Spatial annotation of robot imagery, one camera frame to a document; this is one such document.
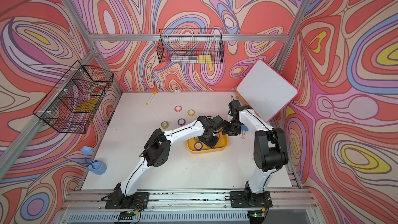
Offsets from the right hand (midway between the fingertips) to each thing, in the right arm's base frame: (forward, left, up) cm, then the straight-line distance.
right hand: (227, 136), depth 89 cm
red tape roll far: (+27, +31, -5) cm, 42 cm away
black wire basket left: (+6, +78, +26) cm, 82 cm away
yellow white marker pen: (+41, +51, -4) cm, 66 cm away
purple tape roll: (-3, +17, -4) cm, 18 cm away
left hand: (-3, +8, -4) cm, 10 cm away
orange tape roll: (+23, +22, -5) cm, 32 cm away
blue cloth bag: (-16, +69, +3) cm, 71 cm away
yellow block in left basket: (+4, +68, +27) cm, 73 cm away
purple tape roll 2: (+15, +28, -5) cm, 33 cm away
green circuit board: (-36, +51, -6) cm, 63 cm away
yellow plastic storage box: (-2, +3, -4) cm, 5 cm away
